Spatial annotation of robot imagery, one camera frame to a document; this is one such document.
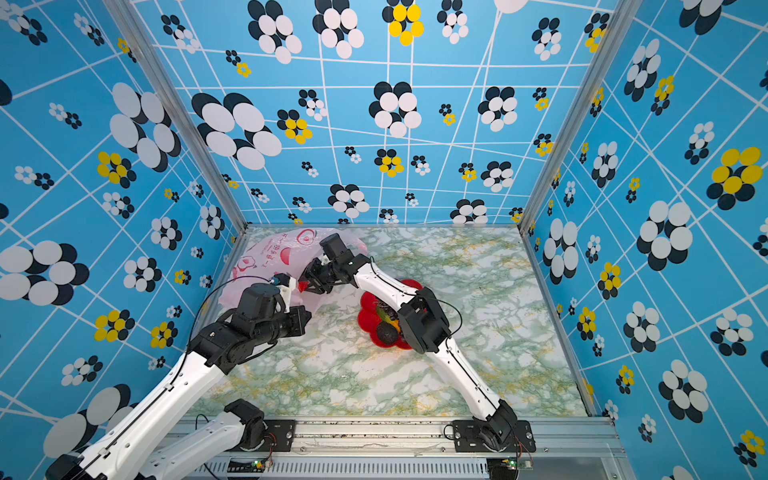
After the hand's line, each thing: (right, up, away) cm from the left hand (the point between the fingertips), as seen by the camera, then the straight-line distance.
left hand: (314, 313), depth 76 cm
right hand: (-9, +6, +15) cm, 19 cm away
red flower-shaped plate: (+13, -5, +14) cm, 19 cm away
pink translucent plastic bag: (-15, +16, +17) cm, 28 cm away
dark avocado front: (+18, -8, +10) cm, 22 cm away
